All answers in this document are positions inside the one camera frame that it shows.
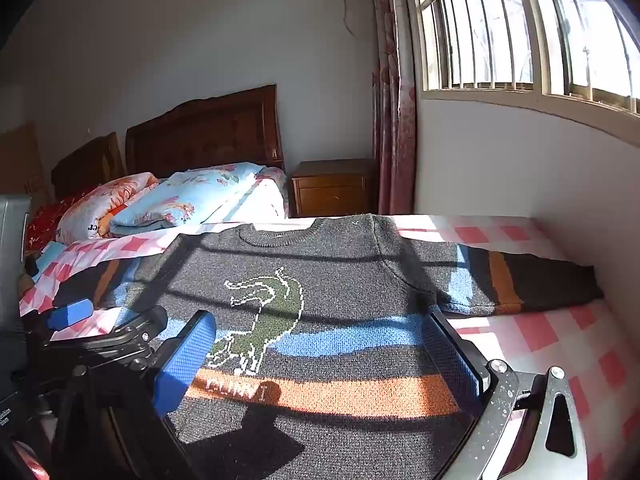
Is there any blue floral quilt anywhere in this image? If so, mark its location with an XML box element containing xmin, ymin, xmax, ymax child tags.
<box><xmin>109</xmin><ymin>161</ymin><xmax>266</xmax><ymax>238</ymax></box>

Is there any light blue cloth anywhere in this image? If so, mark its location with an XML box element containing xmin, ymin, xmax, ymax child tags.
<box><xmin>31</xmin><ymin>241</ymin><xmax>68</xmax><ymax>283</ymax></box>

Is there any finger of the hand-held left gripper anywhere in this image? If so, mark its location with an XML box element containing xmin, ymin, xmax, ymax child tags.
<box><xmin>30</xmin><ymin>298</ymin><xmax>96</xmax><ymax>333</ymax></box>
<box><xmin>37</xmin><ymin>305</ymin><xmax>169</xmax><ymax>367</ymax></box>

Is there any pink floral curtain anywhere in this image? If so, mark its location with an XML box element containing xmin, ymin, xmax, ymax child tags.
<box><xmin>370</xmin><ymin>0</ymin><xmax>418</xmax><ymax>216</ymax></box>

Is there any cardboard box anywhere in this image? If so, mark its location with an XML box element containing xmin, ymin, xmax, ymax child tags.
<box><xmin>0</xmin><ymin>121</ymin><xmax>51</xmax><ymax>211</ymax></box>

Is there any grey striped knit sweater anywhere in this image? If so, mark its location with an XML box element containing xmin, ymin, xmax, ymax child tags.
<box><xmin>52</xmin><ymin>214</ymin><xmax>605</xmax><ymax>480</ymax></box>

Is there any wooden nightstand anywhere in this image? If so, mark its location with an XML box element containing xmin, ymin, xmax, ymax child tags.
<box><xmin>291</xmin><ymin>158</ymin><xmax>378</xmax><ymax>219</ymax></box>

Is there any red patterned cloth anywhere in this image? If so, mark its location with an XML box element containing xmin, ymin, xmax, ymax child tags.
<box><xmin>25</xmin><ymin>187</ymin><xmax>96</xmax><ymax>261</ymax></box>

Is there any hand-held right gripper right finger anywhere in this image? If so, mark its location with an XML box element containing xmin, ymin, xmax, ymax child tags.
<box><xmin>422</xmin><ymin>305</ymin><xmax>589</xmax><ymax>480</ymax></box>

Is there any pink floral quilt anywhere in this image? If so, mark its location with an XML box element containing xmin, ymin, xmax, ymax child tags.
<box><xmin>56</xmin><ymin>172</ymin><xmax>160</xmax><ymax>245</ymax></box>

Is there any small wooden headboard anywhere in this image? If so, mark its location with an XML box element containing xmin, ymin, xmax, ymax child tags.
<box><xmin>51</xmin><ymin>132</ymin><xmax>127</xmax><ymax>200</ymax></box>

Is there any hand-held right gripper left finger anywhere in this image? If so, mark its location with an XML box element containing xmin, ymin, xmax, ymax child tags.
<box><xmin>50</xmin><ymin>309</ymin><xmax>218</xmax><ymax>480</ymax></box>

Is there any barred window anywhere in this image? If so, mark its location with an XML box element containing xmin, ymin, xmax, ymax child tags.
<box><xmin>400</xmin><ymin>0</ymin><xmax>640</xmax><ymax>136</ymax></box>

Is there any pink checkered bed sheet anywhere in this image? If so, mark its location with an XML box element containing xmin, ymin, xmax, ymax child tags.
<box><xmin>20</xmin><ymin>214</ymin><xmax>640</xmax><ymax>480</ymax></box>

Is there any large wooden headboard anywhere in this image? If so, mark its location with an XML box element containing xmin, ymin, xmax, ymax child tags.
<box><xmin>125</xmin><ymin>84</ymin><xmax>286</xmax><ymax>181</ymax></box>

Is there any white striped bed sheet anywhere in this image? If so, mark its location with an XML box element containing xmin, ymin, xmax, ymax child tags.
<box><xmin>225</xmin><ymin>167</ymin><xmax>289</xmax><ymax>223</ymax></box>

